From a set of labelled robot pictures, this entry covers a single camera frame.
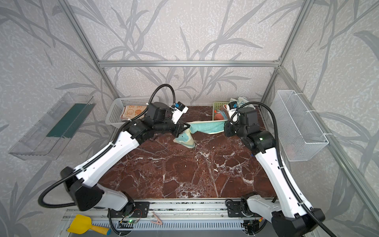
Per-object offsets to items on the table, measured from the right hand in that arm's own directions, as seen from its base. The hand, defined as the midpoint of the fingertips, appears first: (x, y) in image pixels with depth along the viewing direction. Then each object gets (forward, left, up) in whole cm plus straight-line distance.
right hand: (227, 117), depth 72 cm
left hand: (-3, +19, 0) cm, 19 cm away
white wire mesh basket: (-14, -28, +3) cm, 32 cm away
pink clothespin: (-41, +34, -29) cm, 60 cm away
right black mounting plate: (-35, -5, -30) cm, 47 cm away
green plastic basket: (+35, -1, -27) cm, 44 cm away
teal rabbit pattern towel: (+35, -18, -22) cm, 45 cm away
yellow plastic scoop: (-42, +70, -30) cm, 87 cm away
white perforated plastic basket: (+21, +77, -25) cm, 83 cm away
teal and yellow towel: (-5, +21, -12) cm, 25 cm away
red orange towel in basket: (+23, -1, -25) cm, 34 cm away
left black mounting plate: (-36, +46, -24) cm, 63 cm away
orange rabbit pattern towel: (+29, +67, -27) cm, 78 cm away
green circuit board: (-40, +49, -31) cm, 70 cm away
